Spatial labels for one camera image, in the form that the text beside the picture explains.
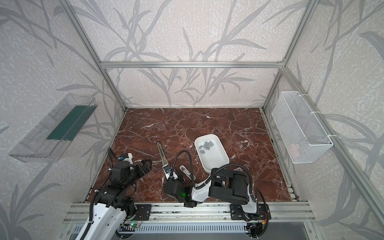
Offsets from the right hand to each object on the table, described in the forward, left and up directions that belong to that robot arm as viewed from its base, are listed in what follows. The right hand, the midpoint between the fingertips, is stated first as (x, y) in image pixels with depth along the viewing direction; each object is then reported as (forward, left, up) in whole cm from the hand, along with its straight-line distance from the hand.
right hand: (167, 167), depth 84 cm
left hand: (+3, +9, +5) cm, 11 cm away
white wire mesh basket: (0, -63, +28) cm, 69 cm away
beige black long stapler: (+6, +3, -4) cm, 8 cm away
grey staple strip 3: (+18, -26, -5) cm, 32 cm away
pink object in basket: (+4, -66, +15) cm, 68 cm away
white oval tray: (+12, -25, -5) cm, 28 cm away
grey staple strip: (+18, -22, -6) cm, 29 cm away
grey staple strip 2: (+13, -20, -6) cm, 25 cm away
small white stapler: (-1, -10, -4) cm, 11 cm away
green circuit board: (-26, +13, -4) cm, 30 cm away
